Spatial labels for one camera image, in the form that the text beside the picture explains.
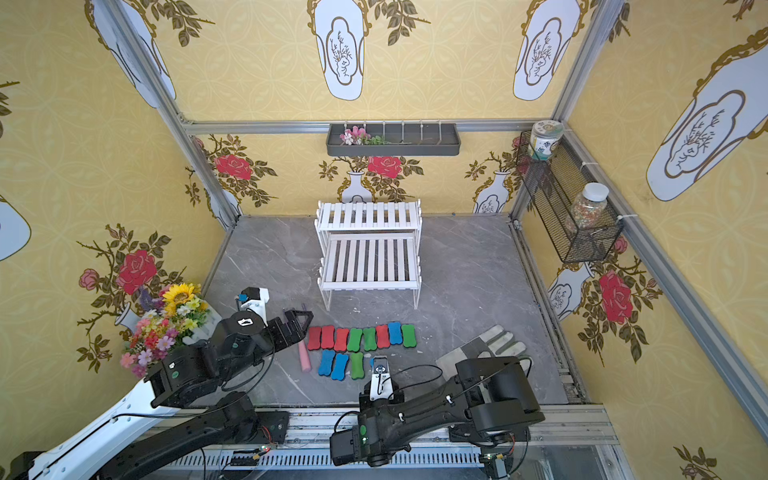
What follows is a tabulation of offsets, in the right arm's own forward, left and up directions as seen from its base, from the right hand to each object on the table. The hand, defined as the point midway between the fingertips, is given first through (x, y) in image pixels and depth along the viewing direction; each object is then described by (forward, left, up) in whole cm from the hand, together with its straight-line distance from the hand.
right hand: (377, 380), depth 78 cm
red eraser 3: (+12, -1, -2) cm, 12 cm away
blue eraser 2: (+5, +15, -2) cm, 16 cm away
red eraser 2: (+11, +12, -2) cm, 16 cm away
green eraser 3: (+13, -8, -2) cm, 16 cm away
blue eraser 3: (+3, +11, -3) cm, 12 cm away
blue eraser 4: (+6, +2, -4) cm, 7 cm away
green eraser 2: (+12, +3, -2) cm, 12 cm away
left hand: (+8, +20, +18) cm, 28 cm away
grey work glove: (+12, -32, -4) cm, 34 cm away
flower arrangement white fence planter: (+10, +53, +13) cm, 56 cm away
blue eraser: (+14, -4, -2) cm, 15 cm away
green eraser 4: (+3, +6, -2) cm, 7 cm away
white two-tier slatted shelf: (+38, +6, +8) cm, 40 cm away
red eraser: (+12, +16, -2) cm, 20 cm away
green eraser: (+12, +8, -2) cm, 14 cm away
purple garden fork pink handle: (+5, +21, -2) cm, 21 cm away
